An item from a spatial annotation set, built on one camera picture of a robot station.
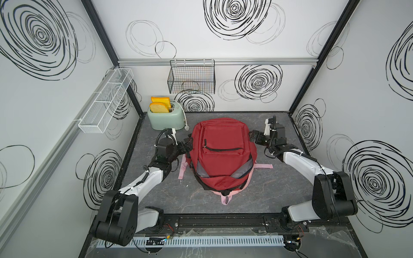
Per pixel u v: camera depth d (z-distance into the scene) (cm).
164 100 96
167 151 64
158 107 96
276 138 68
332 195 43
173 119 103
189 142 77
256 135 80
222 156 85
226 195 76
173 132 77
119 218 41
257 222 75
